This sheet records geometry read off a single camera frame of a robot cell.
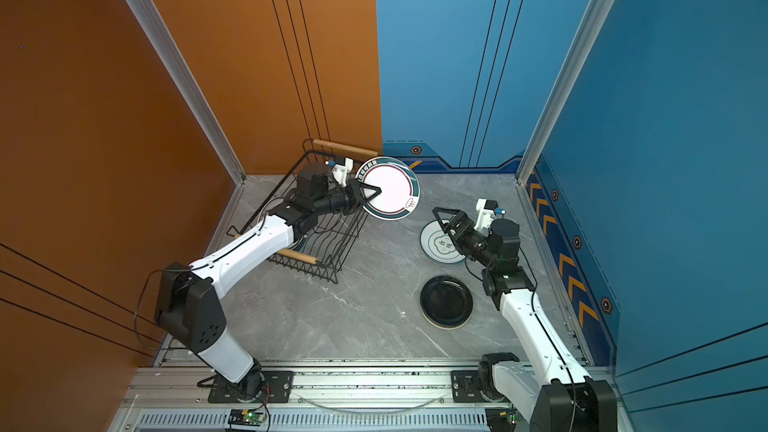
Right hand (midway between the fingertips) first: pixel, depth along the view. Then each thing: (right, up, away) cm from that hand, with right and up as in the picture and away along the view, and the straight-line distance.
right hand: (437, 220), depth 76 cm
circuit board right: (+14, -47, -6) cm, 50 cm away
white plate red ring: (-10, +9, +5) cm, 14 cm away
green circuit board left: (-46, -47, -5) cm, 66 cm away
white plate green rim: (+4, -10, +23) cm, 25 cm away
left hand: (-14, +8, +1) cm, 17 cm away
